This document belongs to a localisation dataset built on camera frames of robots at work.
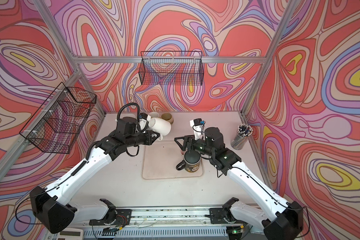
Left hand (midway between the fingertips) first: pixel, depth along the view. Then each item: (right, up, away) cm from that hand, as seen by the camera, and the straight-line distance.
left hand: (160, 133), depth 73 cm
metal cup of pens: (+47, +1, +13) cm, 49 cm away
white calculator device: (-40, -45, -6) cm, 61 cm away
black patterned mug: (+16, -16, +7) cm, 24 cm away
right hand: (+10, -4, -3) cm, 11 cm away
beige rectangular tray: (-3, -18, +18) cm, 25 cm away
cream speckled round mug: (+1, +10, +35) cm, 37 cm away
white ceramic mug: (0, +4, 0) cm, 4 cm away
